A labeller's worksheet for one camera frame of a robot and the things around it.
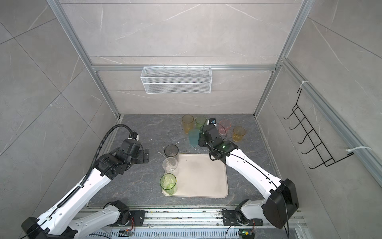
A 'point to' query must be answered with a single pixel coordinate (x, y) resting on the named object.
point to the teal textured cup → (194, 135)
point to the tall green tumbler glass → (168, 182)
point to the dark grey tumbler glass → (172, 150)
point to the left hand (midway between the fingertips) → (138, 149)
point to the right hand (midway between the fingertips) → (204, 134)
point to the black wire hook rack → (328, 159)
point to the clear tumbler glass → (169, 164)
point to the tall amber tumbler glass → (188, 121)
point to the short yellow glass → (238, 134)
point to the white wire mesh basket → (176, 80)
